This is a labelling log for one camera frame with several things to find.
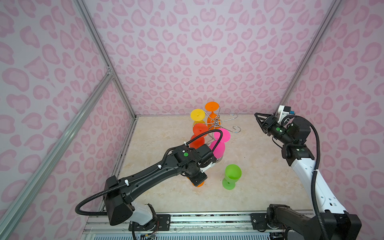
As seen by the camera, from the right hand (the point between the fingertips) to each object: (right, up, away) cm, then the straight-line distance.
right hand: (257, 115), depth 69 cm
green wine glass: (-8, -30, +11) cm, 33 cm away
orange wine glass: (-19, -3, +5) cm, 20 cm away
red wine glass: (-27, -6, +1) cm, 28 cm away
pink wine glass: (-16, -18, +11) cm, 26 cm away
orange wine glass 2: (-26, -29, -8) cm, 40 cm away
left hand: (-26, -29, +2) cm, 39 cm away
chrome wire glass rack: (-9, -7, 0) cm, 11 cm away
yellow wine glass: (-27, 0, +6) cm, 28 cm away
